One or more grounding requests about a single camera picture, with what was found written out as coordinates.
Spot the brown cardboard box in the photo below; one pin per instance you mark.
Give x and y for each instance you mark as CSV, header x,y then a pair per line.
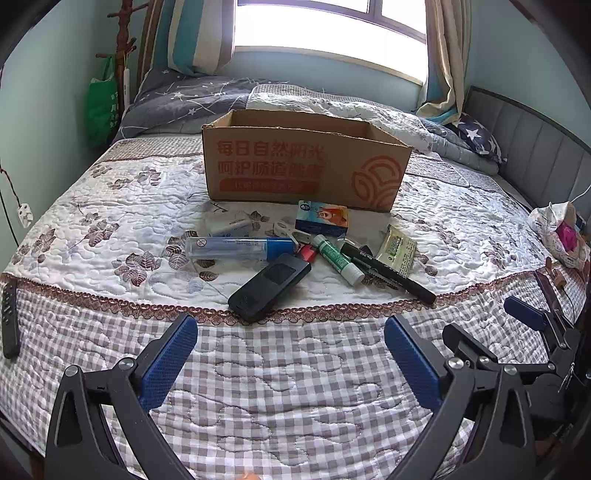
x,y
277,161

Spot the navy star pillow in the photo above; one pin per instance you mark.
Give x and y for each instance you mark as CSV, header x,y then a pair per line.
x,y
480,136

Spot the folded checked quilt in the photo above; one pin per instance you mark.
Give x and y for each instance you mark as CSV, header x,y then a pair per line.
x,y
332,106

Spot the grey upholstered bed board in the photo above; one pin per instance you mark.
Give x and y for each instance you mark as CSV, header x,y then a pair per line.
x,y
535,138

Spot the black rectangular device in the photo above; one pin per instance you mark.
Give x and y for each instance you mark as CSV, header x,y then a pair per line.
x,y
268,290

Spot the green shopping bag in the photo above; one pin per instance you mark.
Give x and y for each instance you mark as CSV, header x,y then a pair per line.
x,y
101,110

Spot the green and white glue stick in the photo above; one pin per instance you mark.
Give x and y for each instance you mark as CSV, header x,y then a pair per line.
x,y
337,259

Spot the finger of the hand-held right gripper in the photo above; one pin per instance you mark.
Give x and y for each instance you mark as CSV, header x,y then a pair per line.
x,y
524,313
466,344

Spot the clear bottle with blue end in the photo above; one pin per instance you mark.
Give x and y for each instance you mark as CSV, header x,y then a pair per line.
x,y
221,249

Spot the printed plastic bag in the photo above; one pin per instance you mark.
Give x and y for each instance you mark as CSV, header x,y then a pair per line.
x,y
554,230

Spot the window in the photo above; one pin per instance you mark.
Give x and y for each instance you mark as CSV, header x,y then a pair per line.
x,y
323,37

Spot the green wet wipe packet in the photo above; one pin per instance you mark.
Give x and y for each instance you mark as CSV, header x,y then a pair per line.
x,y
395,247

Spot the red lighter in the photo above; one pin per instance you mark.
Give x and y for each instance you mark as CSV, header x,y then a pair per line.
x,y
305,254

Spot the grey star blanket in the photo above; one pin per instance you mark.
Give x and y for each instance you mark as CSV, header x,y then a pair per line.
x,y
184,99

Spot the white wall plug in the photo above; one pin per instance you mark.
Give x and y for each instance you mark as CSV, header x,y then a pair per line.
x,y
24,214

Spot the black marker pen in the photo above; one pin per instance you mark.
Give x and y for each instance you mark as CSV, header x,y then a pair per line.
x,y
388,273

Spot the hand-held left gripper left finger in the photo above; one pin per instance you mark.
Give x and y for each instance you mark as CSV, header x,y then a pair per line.
x,y
168,360

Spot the small white box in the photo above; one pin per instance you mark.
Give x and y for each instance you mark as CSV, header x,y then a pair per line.
x,y
226,224

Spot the beige and blue curtain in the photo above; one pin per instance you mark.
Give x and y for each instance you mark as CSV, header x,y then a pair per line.
x,y
445,55

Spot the blue striped pillow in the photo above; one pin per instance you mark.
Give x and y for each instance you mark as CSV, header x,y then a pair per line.
x,y
198,37

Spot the small blue printed box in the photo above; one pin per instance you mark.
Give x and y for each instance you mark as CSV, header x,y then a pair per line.
x,y
323,219

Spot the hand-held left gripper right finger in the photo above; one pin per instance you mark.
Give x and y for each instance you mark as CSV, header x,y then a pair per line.
x,y
411,360

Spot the black remote control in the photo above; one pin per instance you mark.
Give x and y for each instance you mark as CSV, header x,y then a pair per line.
x,y
10,323

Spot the wooden coat rack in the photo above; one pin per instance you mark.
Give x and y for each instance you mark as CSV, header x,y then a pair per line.
x,y
125,32

